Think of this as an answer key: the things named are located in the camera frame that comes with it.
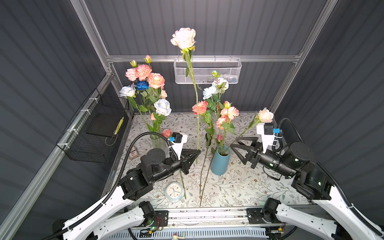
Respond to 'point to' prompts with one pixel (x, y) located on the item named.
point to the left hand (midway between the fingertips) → (200, 151)
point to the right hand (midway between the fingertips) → (235, 145)
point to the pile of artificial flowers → (167, 133)
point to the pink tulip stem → (154, 129)
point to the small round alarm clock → (174, 191)
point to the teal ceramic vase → (220, 160)
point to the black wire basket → (91, 136)
